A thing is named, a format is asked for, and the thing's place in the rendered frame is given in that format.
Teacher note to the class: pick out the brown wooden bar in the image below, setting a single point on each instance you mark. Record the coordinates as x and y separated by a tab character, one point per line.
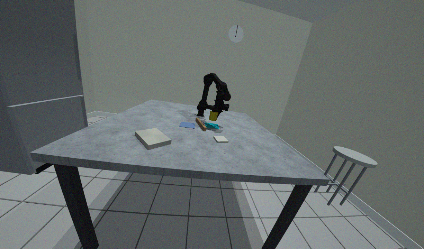
203	127

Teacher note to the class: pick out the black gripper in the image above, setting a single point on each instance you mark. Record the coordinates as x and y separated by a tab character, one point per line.
214	108

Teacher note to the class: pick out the grey flat square tile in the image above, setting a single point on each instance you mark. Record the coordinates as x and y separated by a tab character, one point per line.
220	139

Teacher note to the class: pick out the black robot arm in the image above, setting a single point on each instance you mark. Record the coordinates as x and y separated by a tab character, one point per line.
222	93

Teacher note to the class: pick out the yellow cup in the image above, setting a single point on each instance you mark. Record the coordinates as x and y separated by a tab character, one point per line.
213	116

